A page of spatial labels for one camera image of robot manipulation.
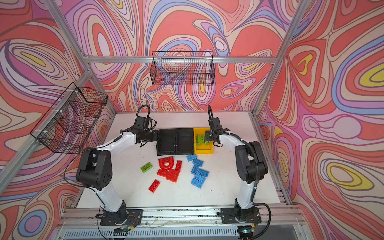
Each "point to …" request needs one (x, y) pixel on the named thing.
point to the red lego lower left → (154, 186)
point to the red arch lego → (170, 160)
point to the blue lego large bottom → (198, 180)
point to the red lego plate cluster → (172, 175)
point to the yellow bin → (202, 149)
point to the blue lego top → (190, 157)
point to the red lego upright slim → (178, 165)
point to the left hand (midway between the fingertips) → (160, 134)
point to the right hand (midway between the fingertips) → (212, 138)
